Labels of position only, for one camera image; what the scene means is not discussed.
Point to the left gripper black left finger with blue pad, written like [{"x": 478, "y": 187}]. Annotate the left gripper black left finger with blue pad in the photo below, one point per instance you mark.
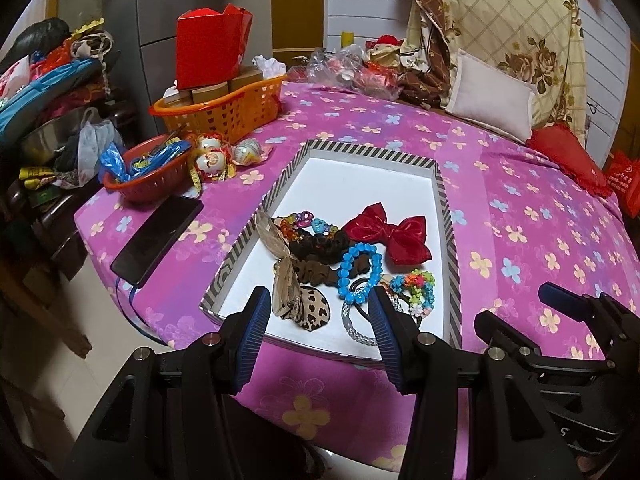
[{"x": 214, "y": 367}]

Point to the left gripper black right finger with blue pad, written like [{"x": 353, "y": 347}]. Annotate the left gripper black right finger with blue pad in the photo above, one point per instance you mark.
[{"x": 421, "y": 365}]

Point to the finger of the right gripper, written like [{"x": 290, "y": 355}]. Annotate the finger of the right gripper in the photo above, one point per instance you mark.
[
  {"x": 607, "y": 319},
  {"x": 498, "y": 333}
]

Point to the leopard print ribbon bow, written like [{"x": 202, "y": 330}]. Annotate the leopard print ribbon bow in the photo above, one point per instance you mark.
[{"x": 303, "y": 305}]

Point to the red satin bow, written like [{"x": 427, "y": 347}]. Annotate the red satin bow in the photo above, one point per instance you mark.
[{"x": 405, "y": 242}]

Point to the brown fabric scrunchie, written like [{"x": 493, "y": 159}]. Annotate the brown fabric scrunchie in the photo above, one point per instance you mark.
[{"x": 318, "y": 256}]

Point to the black smartphone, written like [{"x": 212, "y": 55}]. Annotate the black smartphone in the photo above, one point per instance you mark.
[{"x": 139, "y": 258}]

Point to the red shopping bag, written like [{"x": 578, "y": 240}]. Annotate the red shopping bag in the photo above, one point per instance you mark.
[{"x": 624, "y": 178}]

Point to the striped white tray box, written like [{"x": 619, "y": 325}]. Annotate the striped white tray box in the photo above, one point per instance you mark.
[{"x": 336, "y": 181}]

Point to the red cushion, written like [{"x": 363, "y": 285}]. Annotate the red cushion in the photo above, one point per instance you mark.
[{"x": 558, "y": 143}]

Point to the lucky cat figurine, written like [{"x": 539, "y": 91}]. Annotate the lucky cat figurine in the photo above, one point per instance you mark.
[{"x": 210, "y": 160}]

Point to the small red plastic basket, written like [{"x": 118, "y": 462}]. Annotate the small red plastic basket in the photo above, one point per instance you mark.
[{"x": 147, "y": 172}]

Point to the round wrapped ornament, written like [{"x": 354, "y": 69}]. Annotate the round wrapped ornament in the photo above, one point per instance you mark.
[{"x": 249, "y": 152}]

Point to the small grey pillow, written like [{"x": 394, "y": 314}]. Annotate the small grey pillow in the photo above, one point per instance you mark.
[{"x": 492, "y": 99}]

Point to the orange plastic basket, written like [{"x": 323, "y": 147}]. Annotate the orange plastic basket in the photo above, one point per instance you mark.
[{"x": 233, "y": 116}]

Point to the red santa plush toy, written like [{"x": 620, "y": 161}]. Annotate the red santa plush toy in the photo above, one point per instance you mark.
[{"x": 385, "y": 51}]

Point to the clear plastic bag with items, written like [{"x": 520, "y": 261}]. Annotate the clear plastic bag with items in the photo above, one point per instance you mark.
[{"x": 350, "y": 69}]

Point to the white crumpled tissue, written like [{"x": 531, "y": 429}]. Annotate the white crumpled tissue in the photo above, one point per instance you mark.
[{"x": 269, "y": 67}]

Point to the floral beige quilt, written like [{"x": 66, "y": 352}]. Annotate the floral beige quilt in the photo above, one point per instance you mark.
[{"x": 539, "y": 42}]

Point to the red paper gift bag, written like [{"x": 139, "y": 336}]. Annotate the red paper gift bag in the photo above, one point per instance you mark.
[{"x": 210, "y": 45}]

